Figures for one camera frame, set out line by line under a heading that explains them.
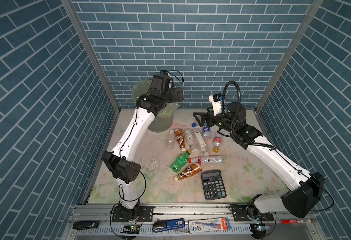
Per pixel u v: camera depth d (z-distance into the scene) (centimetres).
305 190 39
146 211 74
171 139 101
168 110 85
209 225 70
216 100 61
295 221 71
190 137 97
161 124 108
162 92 55
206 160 87
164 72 64
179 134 99
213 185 81
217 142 97
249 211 66
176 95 68
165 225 67
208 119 63
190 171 83
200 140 96
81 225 67
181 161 87
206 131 99
